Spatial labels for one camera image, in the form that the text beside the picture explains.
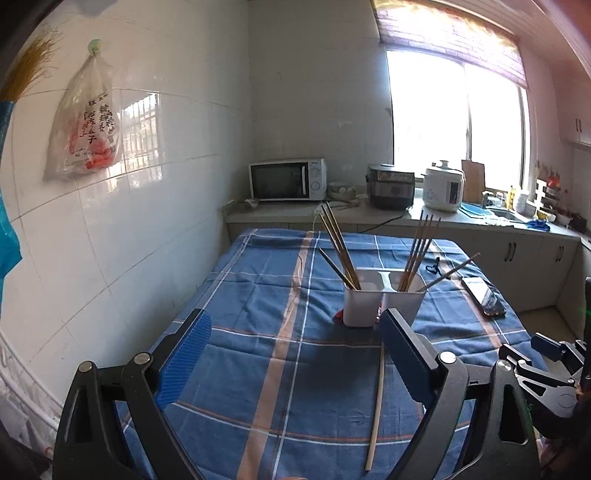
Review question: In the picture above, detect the blue plastic bag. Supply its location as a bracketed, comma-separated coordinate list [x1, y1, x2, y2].
[0, 194, 23, 278]

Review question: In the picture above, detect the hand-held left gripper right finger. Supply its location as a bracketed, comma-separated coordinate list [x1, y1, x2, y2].
[379, 308, 543, 480]

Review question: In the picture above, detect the white microwave oven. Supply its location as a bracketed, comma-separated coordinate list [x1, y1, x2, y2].
[249, 158, 328, 202]

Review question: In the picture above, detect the blue plaid tablecloth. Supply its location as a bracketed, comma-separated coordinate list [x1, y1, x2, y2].
[113, 228, 539, 480]

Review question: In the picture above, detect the bowl of eggs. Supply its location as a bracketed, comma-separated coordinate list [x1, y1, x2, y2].
[328, 182, 360, 200]

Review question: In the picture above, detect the white wall cabinet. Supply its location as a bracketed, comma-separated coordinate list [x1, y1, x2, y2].
[556, 78, 591, 148]

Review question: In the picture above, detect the black smartphone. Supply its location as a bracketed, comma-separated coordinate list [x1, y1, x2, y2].
[462, 276, 507, 317]

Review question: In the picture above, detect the white rice cooker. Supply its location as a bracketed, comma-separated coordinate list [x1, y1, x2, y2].
[422, 160, 465, 213]

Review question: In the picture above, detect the clear printed plastic bag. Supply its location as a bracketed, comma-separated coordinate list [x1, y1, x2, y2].
[44, 55, 125, 182]

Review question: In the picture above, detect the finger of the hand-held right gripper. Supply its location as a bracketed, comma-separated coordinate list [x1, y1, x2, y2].
[499, 344, 583, 418]
[530, 333, 591, 384]

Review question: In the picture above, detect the yellow straw broom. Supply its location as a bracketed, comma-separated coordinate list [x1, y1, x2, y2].
[0, 28, 61, 102]

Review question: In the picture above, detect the kitchen window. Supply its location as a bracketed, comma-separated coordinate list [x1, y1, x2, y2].
[385, 46, 529, 191]

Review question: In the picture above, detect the spice rack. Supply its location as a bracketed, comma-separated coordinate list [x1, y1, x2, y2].
[533, 161, 573, 222]

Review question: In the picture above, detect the white wire rack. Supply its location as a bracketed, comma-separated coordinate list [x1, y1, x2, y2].
[0, 330, 65, 462]

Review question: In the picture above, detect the wooden chopstick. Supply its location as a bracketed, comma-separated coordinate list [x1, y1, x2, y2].
[365, 344, 386, 472]

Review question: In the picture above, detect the black rice cooker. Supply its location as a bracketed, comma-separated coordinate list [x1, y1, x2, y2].
[366, 164, 415, 209]

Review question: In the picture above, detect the bamboo window blind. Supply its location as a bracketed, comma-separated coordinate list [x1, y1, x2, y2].
[373, 0, 529, 88]

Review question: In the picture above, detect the white kitchen base cabinet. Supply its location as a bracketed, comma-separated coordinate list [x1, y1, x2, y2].
[475, 228, 580, 315]

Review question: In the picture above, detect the black power cable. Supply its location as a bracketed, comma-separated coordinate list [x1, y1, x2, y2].
[360, 208, 411, 234]

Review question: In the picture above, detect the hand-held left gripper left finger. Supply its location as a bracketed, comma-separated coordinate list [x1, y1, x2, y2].
[53, 308, 213, 480]

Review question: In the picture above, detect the bunch of chopsticks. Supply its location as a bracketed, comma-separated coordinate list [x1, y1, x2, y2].
[318, 200, 481, 294]

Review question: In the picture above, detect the wooden cutting board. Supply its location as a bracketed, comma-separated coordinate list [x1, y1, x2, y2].
[462, 159, 486, 204]

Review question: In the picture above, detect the white chopstick holder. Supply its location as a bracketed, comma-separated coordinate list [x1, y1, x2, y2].
[343, 268, 426, 328]

